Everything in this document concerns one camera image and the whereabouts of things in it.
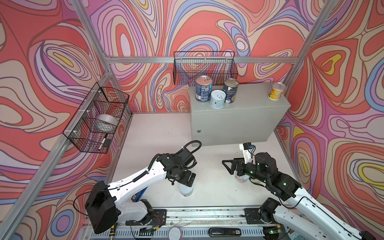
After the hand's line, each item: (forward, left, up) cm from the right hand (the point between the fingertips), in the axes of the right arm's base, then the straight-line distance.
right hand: (229, 164), depth 73 cm
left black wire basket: (+11, +69, +17) cm, 72 cm away
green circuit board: (-24, +43, -19) cm, 53 cm away
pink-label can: (-2, -9, -15) cm, 17 cm away
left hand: (-3, +21, -8) cm, 23 cm away
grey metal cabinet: (+26, -18, +5) cm, 32 cm away
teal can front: (-8, +23, -13) cm, 27 cm away
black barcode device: (-26, +9, -12) cm, 30 cm away
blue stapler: (-10, +48, -15) cm, 51 cm away
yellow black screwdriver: (-25, +57, -16) cm, 64 cm away
